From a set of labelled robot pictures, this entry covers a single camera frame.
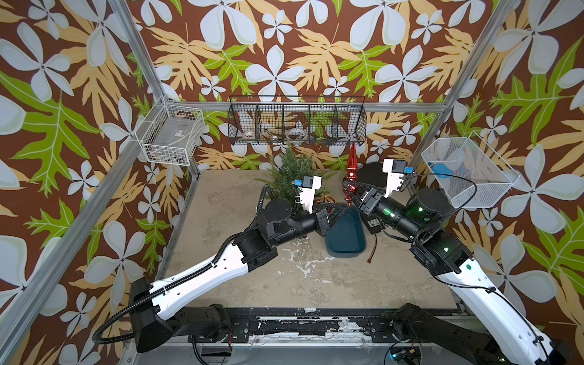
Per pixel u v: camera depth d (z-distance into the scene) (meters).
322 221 0.50
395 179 0.51
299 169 0.75
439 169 0.86
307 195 0.52
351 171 0.55
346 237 0.96
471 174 0.82
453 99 0.90
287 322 0.77
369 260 0.90
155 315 0.38
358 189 0.54
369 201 0.49
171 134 0.86
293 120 0.97
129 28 0.71
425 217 0.43
